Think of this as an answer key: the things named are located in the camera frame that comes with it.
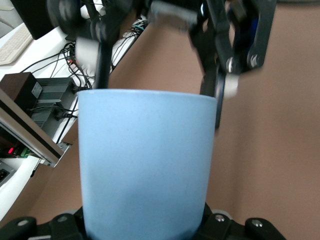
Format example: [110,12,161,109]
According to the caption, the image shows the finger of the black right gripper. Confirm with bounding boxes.
[199,58,240,130]
[74,21,115,90]

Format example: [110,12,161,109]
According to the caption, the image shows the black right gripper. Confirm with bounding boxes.
[47,0,277,76]

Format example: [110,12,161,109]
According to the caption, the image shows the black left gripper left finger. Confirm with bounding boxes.
[0,206,87,240]

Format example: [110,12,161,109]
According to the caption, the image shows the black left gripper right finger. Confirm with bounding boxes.
[196,201,287,240]

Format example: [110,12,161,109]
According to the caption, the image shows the light blue cup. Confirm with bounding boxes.
[77,88,218,240]

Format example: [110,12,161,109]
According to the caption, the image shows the grey finned power supply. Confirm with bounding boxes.
[29,77,76,129]

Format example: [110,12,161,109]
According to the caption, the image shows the green terminal block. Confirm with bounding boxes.
[13,147,33,159]

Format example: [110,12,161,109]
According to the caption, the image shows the black monitor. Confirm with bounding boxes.
[14,0,67,41]

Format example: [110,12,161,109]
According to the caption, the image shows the dark brown box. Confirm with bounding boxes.
[0,71,39,110]

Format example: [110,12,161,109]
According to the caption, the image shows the white keyboard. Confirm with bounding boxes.
[0,24,34,66]

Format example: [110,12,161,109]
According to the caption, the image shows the teal cable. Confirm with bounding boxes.
[132,21,147,35]

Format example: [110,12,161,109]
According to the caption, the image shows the black power cable plug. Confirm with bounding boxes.
[53,109,79,120]

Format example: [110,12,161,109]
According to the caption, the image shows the aluminium profile with bracket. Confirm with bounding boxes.
[0,88,73,169]

